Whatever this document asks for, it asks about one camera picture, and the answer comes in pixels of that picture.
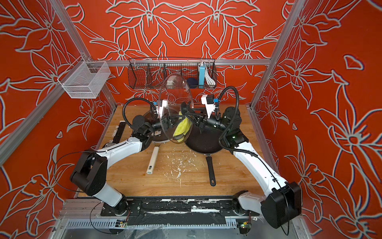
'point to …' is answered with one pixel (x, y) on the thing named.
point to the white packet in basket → (169, 84)
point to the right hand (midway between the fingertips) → (184, 113)
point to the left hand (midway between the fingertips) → (184, 118)
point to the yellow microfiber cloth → (183, 127)
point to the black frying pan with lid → (207, 142)
